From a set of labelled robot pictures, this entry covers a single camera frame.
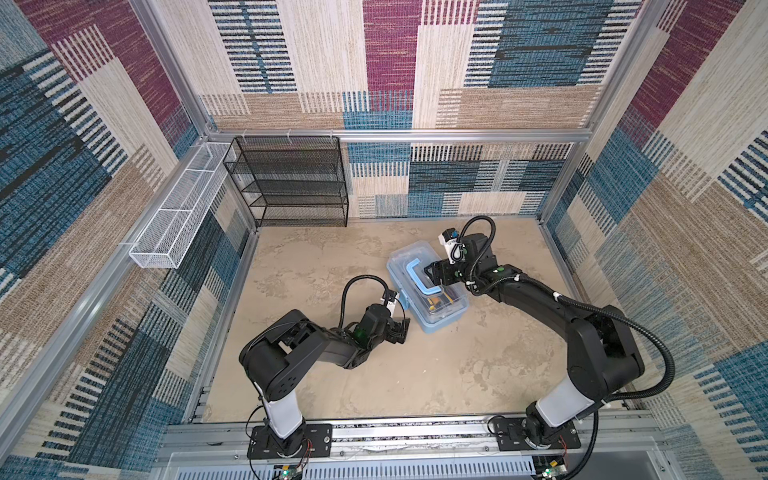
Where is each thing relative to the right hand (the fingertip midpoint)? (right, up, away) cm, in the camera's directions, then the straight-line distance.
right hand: (437, 269), depth 90 cm
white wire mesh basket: (-66, +9, -19) cm, 69 cm away
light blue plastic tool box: (-9, +2, +4) cm, 10 cm away
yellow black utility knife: (-2, -10, -3) cm, 11 cm away
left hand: (-11, -13, +3) cm, 18 cm away
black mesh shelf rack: (-50, +31, +21) cm, 62 cm away
